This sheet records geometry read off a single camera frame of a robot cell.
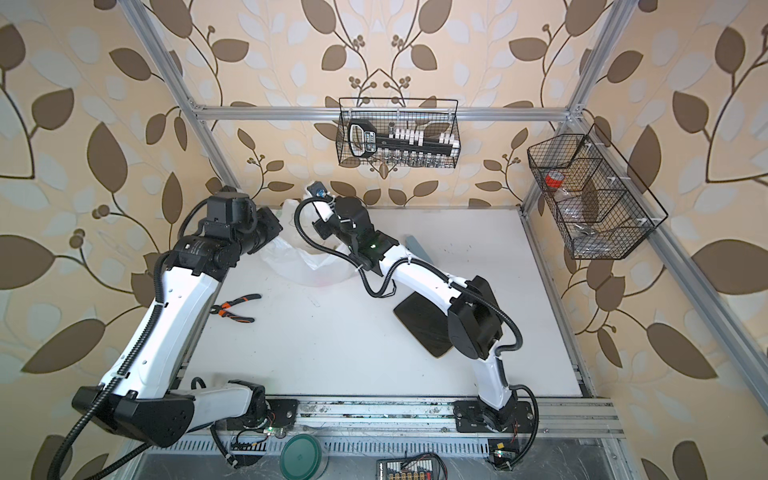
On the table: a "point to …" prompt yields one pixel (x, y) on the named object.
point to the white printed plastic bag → (296, 258)
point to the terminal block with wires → (422, 466)
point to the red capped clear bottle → (554, 181)
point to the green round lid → (300, 456)
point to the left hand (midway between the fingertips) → (279, 215)
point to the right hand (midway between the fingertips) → (317, 201)
